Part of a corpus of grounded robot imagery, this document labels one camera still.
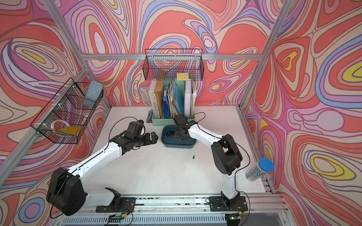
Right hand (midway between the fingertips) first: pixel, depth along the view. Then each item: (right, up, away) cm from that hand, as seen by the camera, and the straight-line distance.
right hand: (180, 138), depth 93 cm
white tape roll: (-61, +11, -26) cm, 68 cm away
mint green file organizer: (-5, +27, 0) cm, 27 cm away
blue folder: (-10, +21, +5) cm, 24 cm away
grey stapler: (-24, +16, +14) cm, 32 cm away
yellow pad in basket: (-53, +7, -26) cm, 59 cm away
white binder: (+5, +27, +1) cm, 27 cm away
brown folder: (-13, +30, -10) cm, 34 cm away
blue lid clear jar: (+40, -11, -26) cm, 49 cm away
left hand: (-16, +1, -9) cm, 18 cm away
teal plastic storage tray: (-6, -3, +4) cm, 8 cm away
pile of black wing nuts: (-7, +2, +8) cm, 11 cm away
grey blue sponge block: (-51, +30, -12) cm, 60 cm away
